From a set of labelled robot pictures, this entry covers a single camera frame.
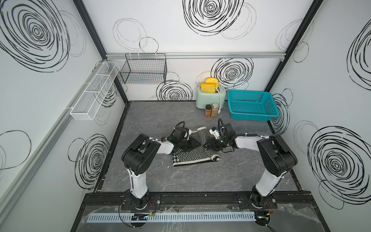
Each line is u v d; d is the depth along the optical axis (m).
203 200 0.75
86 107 0.72
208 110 1.05
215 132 0.89
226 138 0.77
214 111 1.05
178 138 0.77
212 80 1.07
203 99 1.07
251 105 1.17
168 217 0.77
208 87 1.03
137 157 0.50
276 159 0.49
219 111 1.09
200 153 0.89
